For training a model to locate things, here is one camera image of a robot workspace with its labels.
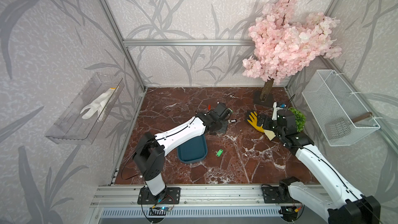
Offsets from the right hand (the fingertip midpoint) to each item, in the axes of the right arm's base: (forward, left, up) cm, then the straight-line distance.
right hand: (265, 115), depth 81 cm
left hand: (-3, +21, -5) cm, 22 cm away
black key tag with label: (+9, +14, -19) cm, 25 cm away
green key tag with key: (-13, +24, -18) cm, 33 cm away
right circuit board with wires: (-41, -9, -24) cm, 48 cm away
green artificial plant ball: (+1, -22, -6) cm, 23 cm away
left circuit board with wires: (-39, +54, -21) cm, 70 cm away
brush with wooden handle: (-9, -32, +4) cm, 33 cm away
